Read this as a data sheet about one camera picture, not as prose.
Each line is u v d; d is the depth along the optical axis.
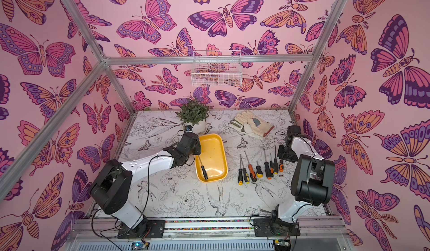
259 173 0.88
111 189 0.45
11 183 0.50
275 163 0.93
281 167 0.91
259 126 1.10
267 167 0.92
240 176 0.88
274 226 0.68
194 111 0.92
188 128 0.80
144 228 0.67
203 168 0.90
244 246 0.70
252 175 0.87
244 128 1.09
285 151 0.77
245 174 0.89
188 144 0.70
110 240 0.69
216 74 1.06
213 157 0.92
